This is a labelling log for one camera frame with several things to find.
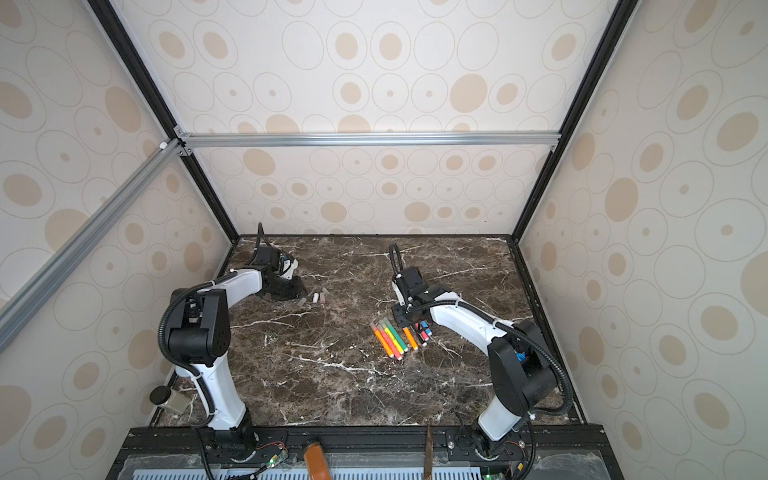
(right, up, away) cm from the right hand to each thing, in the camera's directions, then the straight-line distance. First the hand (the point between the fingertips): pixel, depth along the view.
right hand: (414, 313), depth 90 cm
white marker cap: (-33, +4, +10) cm, 34 cm away
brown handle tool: (-24, -32, -22) cm, 46 cm away
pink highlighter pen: (-8, -9, +2) cm, 12 cm away
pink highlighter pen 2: (+4, -7, +2) cm, 8 cm away
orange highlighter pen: (-1, -8, +2) cm, 8 cm away
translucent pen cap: (-30, +5, +12) cm, 33 cm away
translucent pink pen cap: (-37, +2, +10) cm, 38 cm away
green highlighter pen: (-6, -7, +2) cm, 9 cm away
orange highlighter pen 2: (-10, -9, +1) cm, 13 cm away
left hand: (-34, +7, +9) cm, 35 cm away
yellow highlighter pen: (-7, -8, +2) cm, 11 cm away
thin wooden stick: (+2, -34, -17) cm, 38 cm away
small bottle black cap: (-61, -19, -17) cm, 66 cm away
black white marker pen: (+3, -9, 0) cm, 10 cm away
